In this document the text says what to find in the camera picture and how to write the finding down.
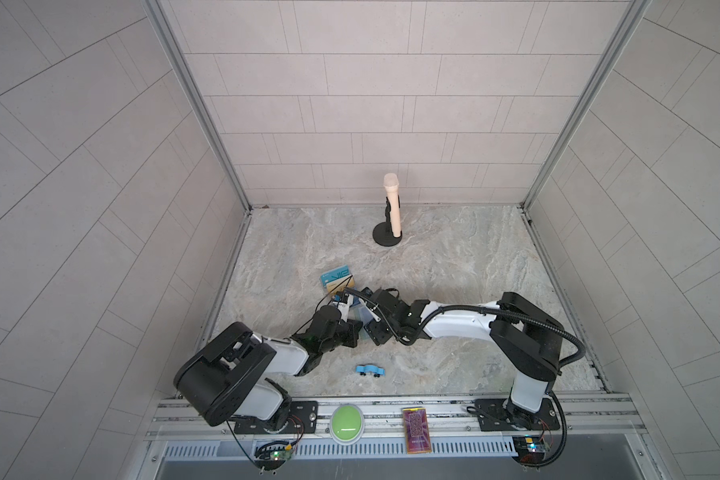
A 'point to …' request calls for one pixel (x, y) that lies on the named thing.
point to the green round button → (347, 424)
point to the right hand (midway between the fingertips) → (372, 329)
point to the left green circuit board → (275, 455)
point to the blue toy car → (370, 369)
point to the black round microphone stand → (383, 232)
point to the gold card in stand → (332, 285)
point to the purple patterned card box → (417, 430)
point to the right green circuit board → (529, 449)
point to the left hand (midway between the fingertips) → (369, 323)
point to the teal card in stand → (334, 274)
